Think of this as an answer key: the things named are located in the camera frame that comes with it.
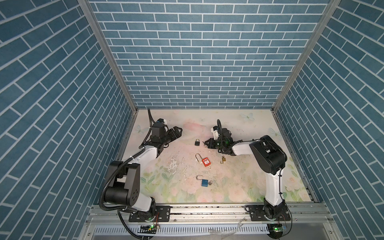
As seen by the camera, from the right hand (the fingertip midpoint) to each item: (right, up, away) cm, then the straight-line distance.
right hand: (203, 141), depth 99 cm
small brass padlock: (+13, -11, -6) cm, 18 cm away
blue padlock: (0, -21, -15) cm, 26 cm away
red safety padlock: (+1, -11, -8) cm, 14 cm away
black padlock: (-4, -1, +1) cm, 5 cm away
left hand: (-15, +7, -9) cm, 19 cm away
